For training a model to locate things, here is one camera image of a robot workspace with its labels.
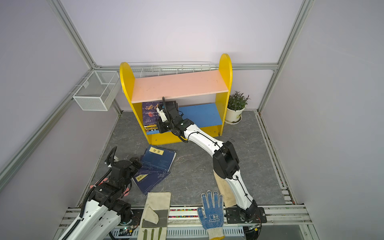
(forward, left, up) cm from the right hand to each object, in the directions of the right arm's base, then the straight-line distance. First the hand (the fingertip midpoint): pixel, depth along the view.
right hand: (157, 125), depth 86 cm
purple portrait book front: (+6, +5, +3) cm, 9 cm away
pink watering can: (-34, +13, +7) cm, 37 cm away
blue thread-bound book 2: (-25, +6, -20) cm, 32 cm away
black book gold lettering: (+1, +5, -3) cm, 6 cm away
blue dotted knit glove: (-44, -31, -20) cm, 57 cm away
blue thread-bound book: (-12, +1, -18) cm, 21 cm away
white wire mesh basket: (+24, +43, +6) cm, 49 cm away
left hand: (-21, +10, -9) cm, 24 cm away
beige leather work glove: (-34, -40, -21) cm, 56 cm away
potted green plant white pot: (+20, -50, -3) cm, 54 cm away
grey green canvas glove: (-45, -2, -20) cm, 49 cm away
